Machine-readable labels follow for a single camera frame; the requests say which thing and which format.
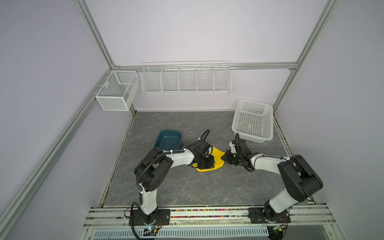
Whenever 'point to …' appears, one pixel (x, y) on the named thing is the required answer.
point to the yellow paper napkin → (218, 162)
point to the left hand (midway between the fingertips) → (215, 168)
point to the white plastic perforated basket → (253, 121)
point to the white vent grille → (182, 232)
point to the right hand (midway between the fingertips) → (221, 158)
